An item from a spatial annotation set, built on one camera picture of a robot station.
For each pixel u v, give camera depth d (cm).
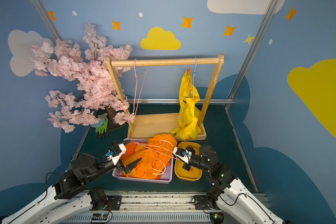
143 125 108
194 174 84
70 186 45
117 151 48
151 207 74
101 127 104
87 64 69
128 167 53
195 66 64
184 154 56
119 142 59
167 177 82
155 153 78
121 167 53
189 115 73
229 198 66
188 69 83
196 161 59
